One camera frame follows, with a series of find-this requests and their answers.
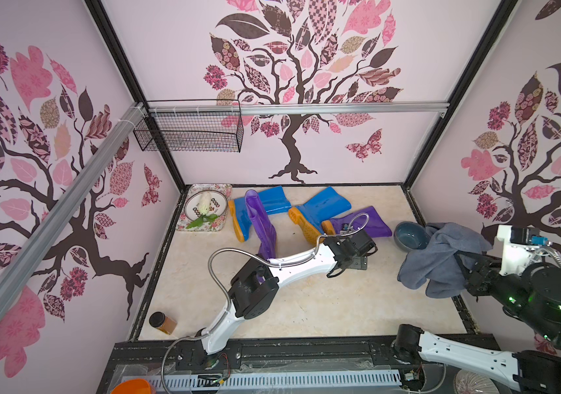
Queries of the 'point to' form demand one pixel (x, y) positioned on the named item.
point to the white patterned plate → (218, 205)
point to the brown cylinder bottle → (161, 321)
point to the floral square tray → (220, 224)
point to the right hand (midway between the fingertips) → (457, 251)
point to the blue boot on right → (315, 217)
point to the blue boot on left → (272, 200)
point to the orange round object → (134, 386)
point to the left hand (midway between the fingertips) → (350, 260)
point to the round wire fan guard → (467, 382)
